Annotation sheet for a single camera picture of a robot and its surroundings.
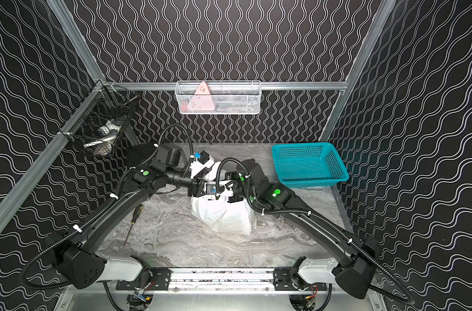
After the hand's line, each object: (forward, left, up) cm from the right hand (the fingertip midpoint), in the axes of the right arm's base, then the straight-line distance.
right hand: (221, 174), depth 70 cm
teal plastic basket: (+30, -45, -30) cm, 62 cm away
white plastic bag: (-11, +1, -10) cm, 15 cm away
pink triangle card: (+37, +11, +8) cm, 40 cm away
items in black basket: (+22, +52, 0) cm, 57 cm away
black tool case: (+33, +52, -25) cm, 67 cm away
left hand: (-4, +1, +1) cm, 4 cm away
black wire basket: (+30, +61, -1) cm, 68 cm away
